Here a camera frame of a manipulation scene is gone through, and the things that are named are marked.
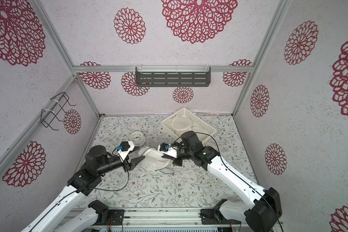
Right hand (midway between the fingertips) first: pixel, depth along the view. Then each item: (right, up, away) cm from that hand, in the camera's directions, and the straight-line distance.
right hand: (167, 153), depth 73 cm
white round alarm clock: (-22, +5, +28) cm, 36 cm away
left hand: (-13, +1, -5) cm, 14 cm away
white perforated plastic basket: (+23, +15, +38) cm, 47 cm away
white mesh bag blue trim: (-7, -5, +5) cm, 10 cm away
